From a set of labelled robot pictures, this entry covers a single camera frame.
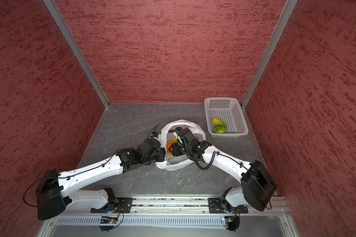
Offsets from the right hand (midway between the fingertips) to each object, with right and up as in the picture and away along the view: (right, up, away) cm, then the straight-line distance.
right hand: (172, 152), depth 81 cm
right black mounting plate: (+24, -26, -8) cm, 36 cm away
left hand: (-4, -1, -4) cm, 5 cm away
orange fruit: (-2, +5, -3) cm, 6 cm away
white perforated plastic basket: (+43, +26, +36) cm, 62 cm away
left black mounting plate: (-25, -26, -7) cm, 37 cm away
